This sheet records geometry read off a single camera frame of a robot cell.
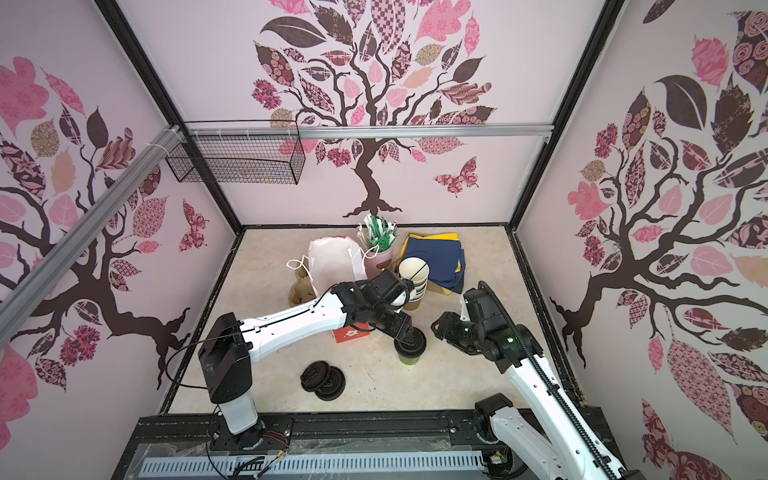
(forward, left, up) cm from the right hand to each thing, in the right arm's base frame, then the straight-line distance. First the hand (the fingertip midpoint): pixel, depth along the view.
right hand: (438, 326), depth 75 cm
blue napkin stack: (+31, -7, -11) cm, 34 cm away
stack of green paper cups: (+13, +5, +6) cm, 16 cm away
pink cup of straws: (+34, +17, -2) cm, 38 cm away
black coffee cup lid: (-3, +7, -5) cm, 9 cm away
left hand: (0, +9, -4) cm, 10 cm away
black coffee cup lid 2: (-8, +33, -12) cm, 36 cm away
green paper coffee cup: (-4, +7, -13) cm, 15 cm away
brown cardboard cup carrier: (+19, +42, -11) cm, 47 cm away
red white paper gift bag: (+23, +29, -1) cm, 37 cm away
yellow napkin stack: (+42, -9, -12) cm, 45 cm away
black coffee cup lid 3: (-11, +28, -14) cm, 34 cm away
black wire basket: (+75, +76, +1) cm, 106 cm away
